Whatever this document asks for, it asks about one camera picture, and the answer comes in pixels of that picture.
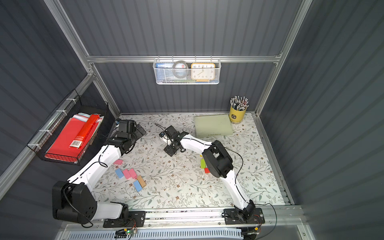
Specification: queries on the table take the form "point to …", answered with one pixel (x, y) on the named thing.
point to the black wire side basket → (75, 103)
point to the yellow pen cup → (238, 109)
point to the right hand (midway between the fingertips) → (170, 147)
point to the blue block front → (137, 185)
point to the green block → (203, 163)
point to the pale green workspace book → (215, 125)
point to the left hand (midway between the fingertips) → (137, 131)
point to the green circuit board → (123, 233)
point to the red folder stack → (60, 149)
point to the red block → (206, 170)
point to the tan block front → (141, 181)
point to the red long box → (78, 141)
